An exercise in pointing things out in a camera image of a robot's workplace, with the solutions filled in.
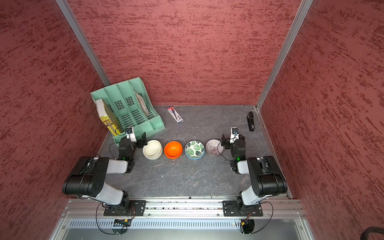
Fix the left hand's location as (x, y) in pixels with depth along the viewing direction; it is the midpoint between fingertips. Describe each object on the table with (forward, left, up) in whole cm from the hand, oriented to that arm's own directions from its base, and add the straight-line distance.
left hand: (137, 135), depth 93 cm
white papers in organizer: (+24, +1, +5) cm, 24 cm away
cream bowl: (-8, -11, -5) cm, 14 cm away
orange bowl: (-7, -23, -5) cm, 25 cm away
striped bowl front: (-5, -49, -6) cm, 49 cm away
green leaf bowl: (-6, -37, -7) cm, 38 cm away
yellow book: (+1, +12, +17) cm, 21 cm away
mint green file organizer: (+28, +14, -3) cm, 32 cm away
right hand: (+1, -59, 0) cm, 59 cm away
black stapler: (+16, -78, -5) cm, 80 cm away
